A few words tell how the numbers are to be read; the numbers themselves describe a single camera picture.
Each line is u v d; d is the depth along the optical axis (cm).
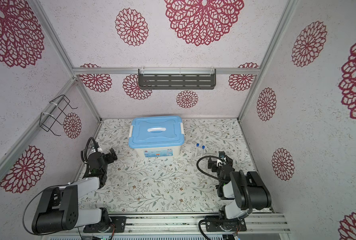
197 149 99
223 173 70
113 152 84
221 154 77
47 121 73
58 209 42
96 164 68
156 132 90
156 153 92
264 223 76
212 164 82
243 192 45
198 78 93
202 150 87
